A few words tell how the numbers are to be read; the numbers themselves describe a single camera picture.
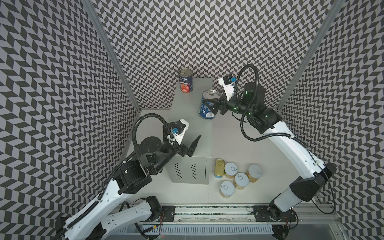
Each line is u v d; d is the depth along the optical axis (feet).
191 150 1.65
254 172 2.68
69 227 1.21
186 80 2.43
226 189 2.49
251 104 1.59
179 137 1.44
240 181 2.59
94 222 1.23
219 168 2.76
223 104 1.82
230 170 2.71
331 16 2.29
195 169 2.15
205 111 2.09
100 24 2.54
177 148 1.47
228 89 1.80
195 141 1.65
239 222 2.37
